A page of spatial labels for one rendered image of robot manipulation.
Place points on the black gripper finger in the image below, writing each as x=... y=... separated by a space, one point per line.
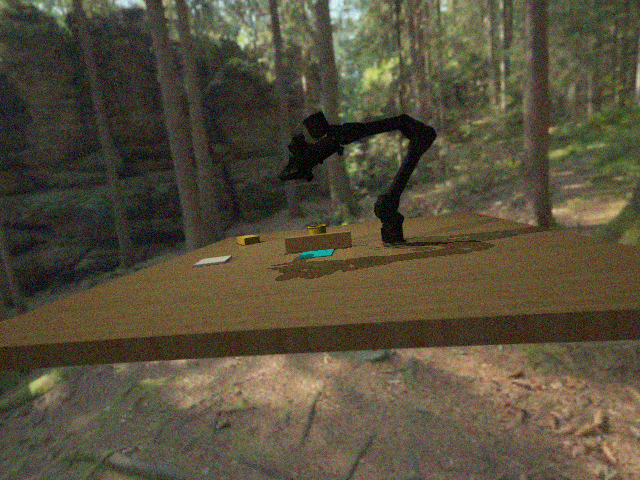
x=290 y=169
x=296 y=176

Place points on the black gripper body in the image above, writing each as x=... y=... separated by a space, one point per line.
x=308 y=159

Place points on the yellow rectangular block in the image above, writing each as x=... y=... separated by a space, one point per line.
x=248 y=239

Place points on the yellow cup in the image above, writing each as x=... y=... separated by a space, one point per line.
x=317 y=229

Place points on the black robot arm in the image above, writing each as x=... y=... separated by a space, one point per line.
x=420 y=136

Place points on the cream flat square tile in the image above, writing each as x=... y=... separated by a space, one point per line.
x=213 y=261

